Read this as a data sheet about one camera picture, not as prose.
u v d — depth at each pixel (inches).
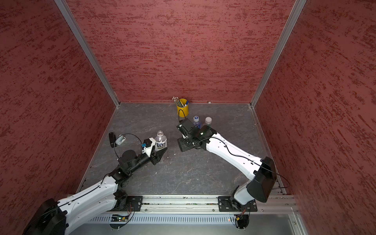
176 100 39.4
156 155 27.5
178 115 44.8
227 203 29.1
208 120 33.8
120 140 37.6
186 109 42.3
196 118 33.6
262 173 15.7
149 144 25.8
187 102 41.9
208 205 29.8
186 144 26.3
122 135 38.1
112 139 37.9
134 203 29.1
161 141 27.9
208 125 34.4
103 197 21.0
